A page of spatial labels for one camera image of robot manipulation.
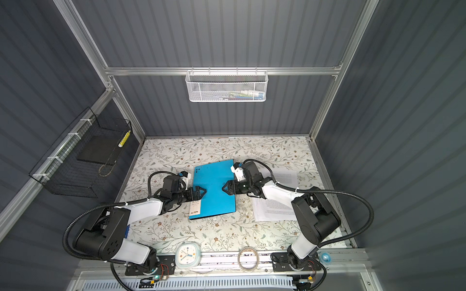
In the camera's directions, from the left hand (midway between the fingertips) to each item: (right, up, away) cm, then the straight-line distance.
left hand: (200, 191), depth 92 cm
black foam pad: (-39, +21, -15) cm, 47 cm away
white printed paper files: (+36, -8, -3) cm, 38 cm away
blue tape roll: (+56, -24, -16) cm, 64 cm away
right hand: (+15, +2, -4) cm, 16 cm away
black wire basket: (-45, +17, -19) cm, 51 cm away
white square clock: (-2, -22, -18) cm, 29 cm away
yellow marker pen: (-33, +26, -10) cm, 43 cm away
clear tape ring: (+27, -27, -15) cm, 41 cm away
